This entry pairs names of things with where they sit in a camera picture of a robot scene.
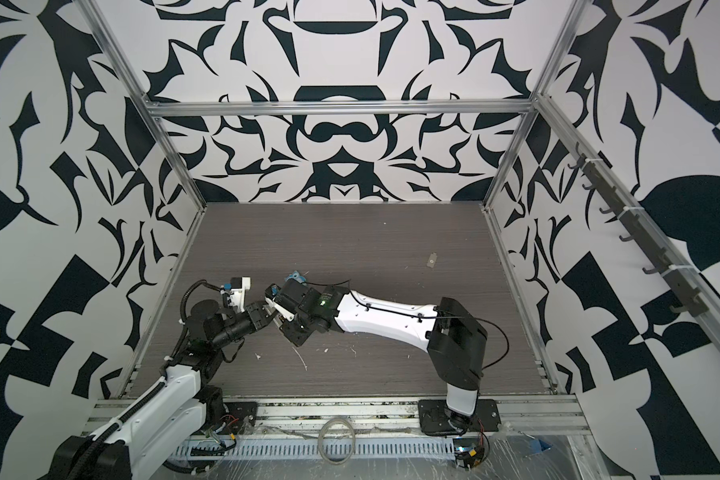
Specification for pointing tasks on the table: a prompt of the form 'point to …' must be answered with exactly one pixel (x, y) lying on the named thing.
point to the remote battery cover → (432, 259)
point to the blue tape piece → (537, 446)
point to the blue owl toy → (296, 276)
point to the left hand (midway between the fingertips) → (284, 299)
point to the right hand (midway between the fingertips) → (289, 327)
